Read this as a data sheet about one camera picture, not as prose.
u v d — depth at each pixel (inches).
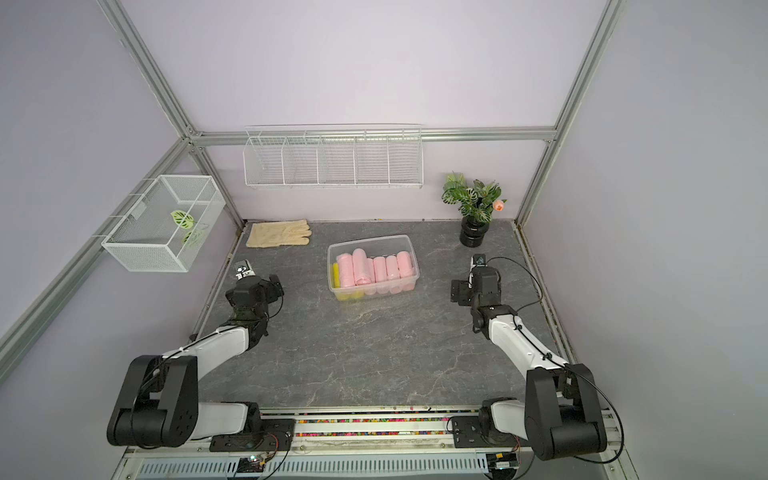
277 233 45.6
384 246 44.4
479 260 30.7
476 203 36.9
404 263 40.2
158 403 16.8
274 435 28.7
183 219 31.7
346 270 38.0
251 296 26.8
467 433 29.1
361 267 38.1
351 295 37.6
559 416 16.2
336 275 38.9
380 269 40.2
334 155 40.1
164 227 32.3
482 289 26.6
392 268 40.2
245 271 30.3
